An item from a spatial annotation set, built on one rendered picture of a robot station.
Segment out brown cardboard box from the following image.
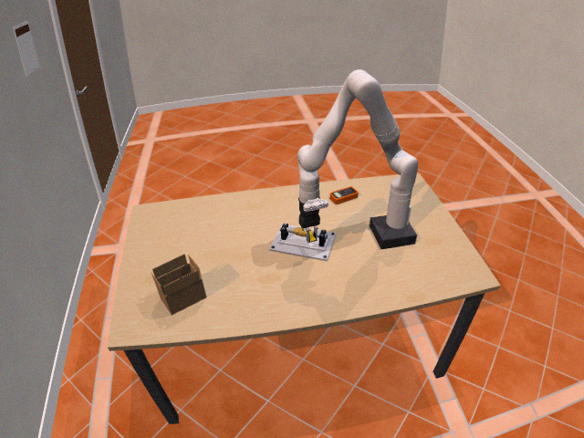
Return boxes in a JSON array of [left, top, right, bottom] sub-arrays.
[[151, 256, 206, 315]]

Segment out orange rectangular block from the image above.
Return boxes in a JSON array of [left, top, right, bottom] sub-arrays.
[[329, 186, 359, 204]]

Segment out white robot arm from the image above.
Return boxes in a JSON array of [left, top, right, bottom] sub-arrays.
[[297, 69, 418, 229]]

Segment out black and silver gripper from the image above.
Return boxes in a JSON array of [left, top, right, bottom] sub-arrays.
[[298, 188, 329, 243]]

